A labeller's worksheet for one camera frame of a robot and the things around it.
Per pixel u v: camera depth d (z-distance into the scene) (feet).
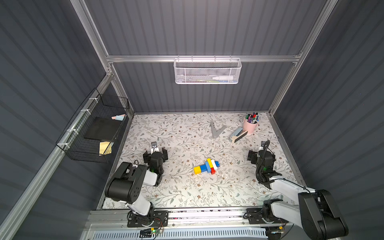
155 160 2.36
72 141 2.03
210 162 2.98
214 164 2.92
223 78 2.92
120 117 2.70
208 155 3.16
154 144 2.62
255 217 2.42
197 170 2.91
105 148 1.99
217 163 2.99
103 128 2.51
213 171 2.90
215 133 3.49
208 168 2.89
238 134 3.35
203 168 2.92
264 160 2.19
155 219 2.41
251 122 3.26
